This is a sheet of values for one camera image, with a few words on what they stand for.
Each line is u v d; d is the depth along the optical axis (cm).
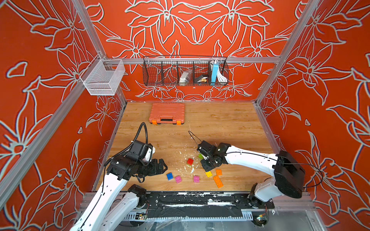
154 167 60
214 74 88
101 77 93
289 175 42
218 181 79
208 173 81
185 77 92
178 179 79
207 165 73
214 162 58
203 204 73
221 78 91
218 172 83
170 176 80
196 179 79
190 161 83
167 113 107
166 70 101
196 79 89
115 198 45
